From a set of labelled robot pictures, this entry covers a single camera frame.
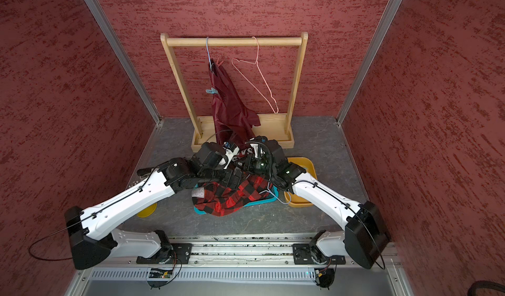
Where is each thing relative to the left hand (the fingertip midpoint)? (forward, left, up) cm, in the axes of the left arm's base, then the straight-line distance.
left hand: (233, 176), depth 72 cm
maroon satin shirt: (+37, +4, -9) cm, 38 cm away
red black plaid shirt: (-5, +8, -9) cm, 13 cm away
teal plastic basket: (-1, -17, -11) cm, 20 cm away
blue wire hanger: (-5, -20, -12) cm, 24 cm away
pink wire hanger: (+54, -11, +9) cm, 55 cm away
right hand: (+3, 0, 0) cm, 3 cm away
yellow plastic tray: (-4, -24, -13) cm, 27 cm away
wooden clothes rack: (+46, -19, -22) cm, 55 cm away
